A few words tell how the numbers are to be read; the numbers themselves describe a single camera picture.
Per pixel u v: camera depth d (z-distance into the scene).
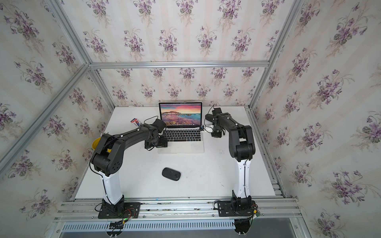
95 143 0.88
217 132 0.91
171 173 0.84
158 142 0.85
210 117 1.08
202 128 0.93
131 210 0.73
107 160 0.51
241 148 0.57
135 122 1.08
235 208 0.66
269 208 0.75
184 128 1.04
